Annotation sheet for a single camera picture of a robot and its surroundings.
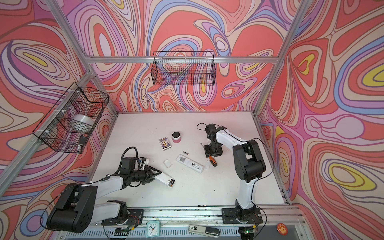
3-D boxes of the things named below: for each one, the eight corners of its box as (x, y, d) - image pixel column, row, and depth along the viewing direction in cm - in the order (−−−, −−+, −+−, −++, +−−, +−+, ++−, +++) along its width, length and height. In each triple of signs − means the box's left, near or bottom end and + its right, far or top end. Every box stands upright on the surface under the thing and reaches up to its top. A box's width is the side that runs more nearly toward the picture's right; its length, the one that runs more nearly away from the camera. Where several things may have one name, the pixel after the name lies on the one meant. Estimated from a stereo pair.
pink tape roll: (172, 143, 103) (171, 138, 99) (172, 135, 107) (172, 131, 103) (180, 143, 103) (180, 138, 99) (181, 135, 107) (181, 131, 103)
